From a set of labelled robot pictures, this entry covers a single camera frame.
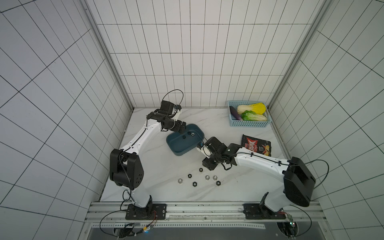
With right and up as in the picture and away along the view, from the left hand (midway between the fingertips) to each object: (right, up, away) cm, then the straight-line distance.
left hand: (175, 129), depth 86 cm
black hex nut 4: (+11, -30, -5) cm, 32 cm away
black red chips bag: (+56, -12, +9) cm, 58 cm away
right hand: (+15, -19, -3) cm, 25 cm away
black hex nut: (+4, -6, +16) cm, 18 cm away
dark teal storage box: (+2, -11, +13) cm, 18 cm away
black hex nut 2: (+15, -24, +1) cm, 29 cm away
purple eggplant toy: (+43, +10, +27) cm, 52 cm away
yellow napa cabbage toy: (+59, +14, +21) cm, 64 cm away
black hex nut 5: (+25, -29, -4) cm, 38 cm away
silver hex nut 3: (+3, -30, -3) cm, 30 cm away
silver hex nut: (+19, -28, -3) cm, 33 cm away
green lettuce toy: (+52, +8, +18) cm, 56 cm away
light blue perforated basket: (+40, +3, +18) cm, 44 cm away
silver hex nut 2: (+23, -28, -3) cm, 36 cm away
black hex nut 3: (+8, -28, -1) cm, 29 cm away
